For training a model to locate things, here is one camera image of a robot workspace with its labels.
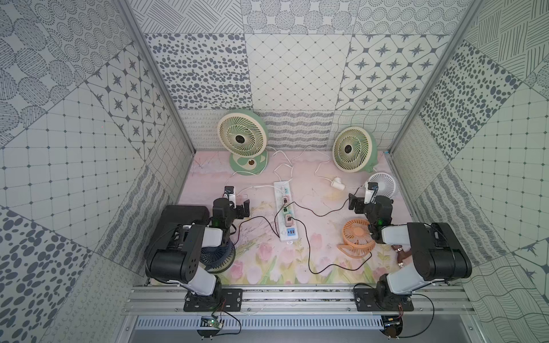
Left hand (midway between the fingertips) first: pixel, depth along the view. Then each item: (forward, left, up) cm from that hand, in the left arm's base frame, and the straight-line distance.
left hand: (235, 197), depth 94 cm
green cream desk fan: (+24, -56, +8) cm, 61 cm away
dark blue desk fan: (-28, 0, +3) cm, 28 cm away
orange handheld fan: (-18, -51, -1) cm, 54 cm away
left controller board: (-46, +2, -8) cm, 47 cm away
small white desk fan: (+7, -68, +4) cm, 68 cm away
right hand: (+2, -57, -1) cm, 57 cm away
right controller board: (-44, -60, -10) cm, 75 cm away
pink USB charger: (-11, -24, +1) cm, 27 cm away
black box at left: (-9, +24, 0) cm, 26 cm away
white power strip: (-15, -23, -5) cm, 28 cm away
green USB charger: (-7, -23, +1) cm, 24 cm away
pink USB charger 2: (-2, -23, +1) cm, 23 cm away
